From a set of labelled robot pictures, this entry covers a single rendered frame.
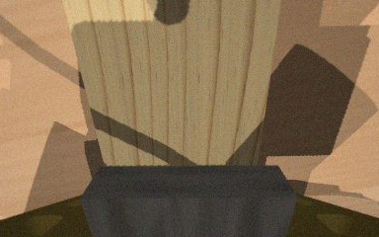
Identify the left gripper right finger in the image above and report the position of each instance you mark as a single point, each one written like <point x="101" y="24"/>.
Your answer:
<point x="316" y="218"/>

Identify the light wooden plank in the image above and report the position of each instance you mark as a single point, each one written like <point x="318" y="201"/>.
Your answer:
<point x="176" y="82"/>

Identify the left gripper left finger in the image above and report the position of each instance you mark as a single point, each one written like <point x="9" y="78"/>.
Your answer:
<point x="61" y="219"/>

